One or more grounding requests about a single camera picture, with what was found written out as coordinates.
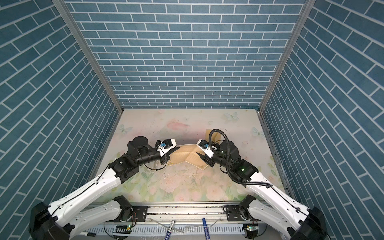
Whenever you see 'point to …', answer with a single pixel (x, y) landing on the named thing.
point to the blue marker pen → (207, 237)
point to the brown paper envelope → (189, 153)
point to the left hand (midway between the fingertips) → (178, 146)
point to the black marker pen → (89, 234)
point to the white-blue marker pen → (170, 229)
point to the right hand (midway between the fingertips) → (200, 145)
